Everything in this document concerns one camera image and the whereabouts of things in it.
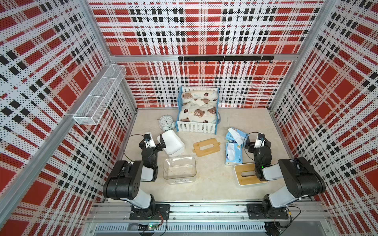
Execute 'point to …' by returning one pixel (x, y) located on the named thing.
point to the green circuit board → (152, 226)
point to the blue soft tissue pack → (233, 153)
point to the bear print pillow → (199, 96)
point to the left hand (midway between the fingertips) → (156, 135)
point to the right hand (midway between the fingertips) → (257, 136)
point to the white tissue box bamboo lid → (245, 174)
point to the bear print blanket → (206, 113)
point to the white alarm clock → (166, 122)
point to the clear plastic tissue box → (179, 170)
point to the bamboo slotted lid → (200, 153)
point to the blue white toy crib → (194, 127)
